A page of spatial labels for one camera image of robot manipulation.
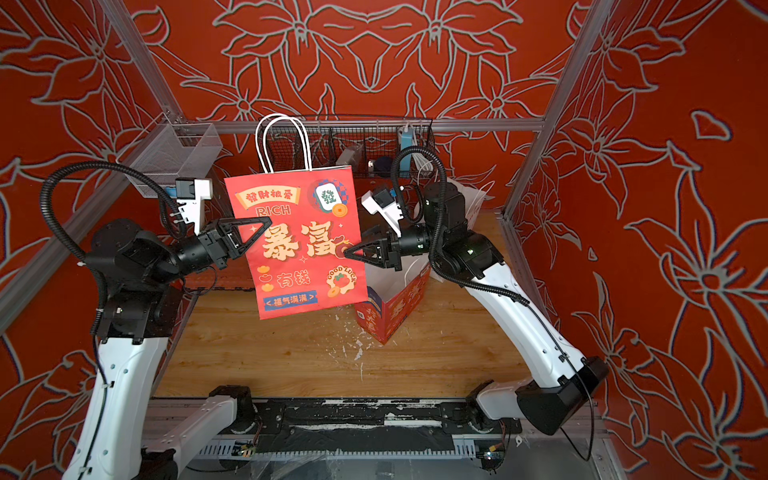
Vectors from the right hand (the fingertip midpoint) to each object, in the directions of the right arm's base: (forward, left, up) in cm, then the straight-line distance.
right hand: (344, 254), depth 52 cm
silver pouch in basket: (+48, +4, -12) cm, 49 cm away
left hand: (+2, +13, +5) cm, 14 cm away
